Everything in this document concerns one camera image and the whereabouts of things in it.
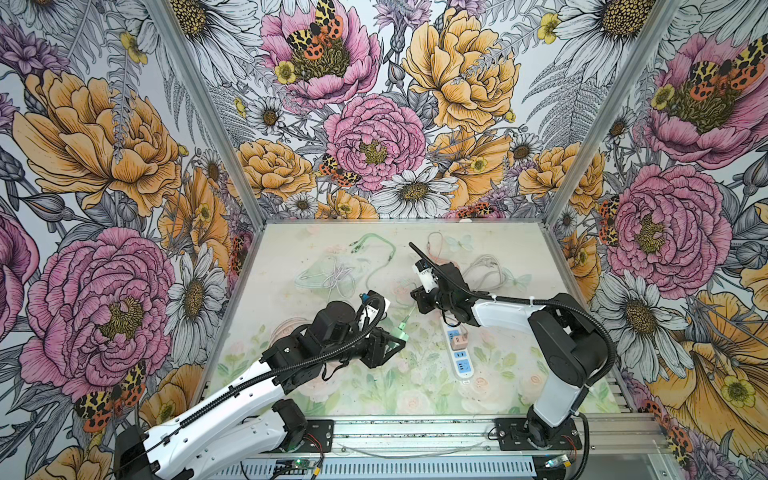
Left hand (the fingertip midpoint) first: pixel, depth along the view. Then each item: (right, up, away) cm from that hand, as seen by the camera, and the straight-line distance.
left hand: (394, 349), depth 70 cm
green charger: (+1, +4, 0) cm, 5 cm away
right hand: (+6, +7, +24) cm, 26 cm away
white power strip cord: (+34, +20, +39) cm, 56 cm away
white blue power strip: (+19, -8, +16) cm, 26 cm away
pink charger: (+18, -2, +14) cm, 23 cm away
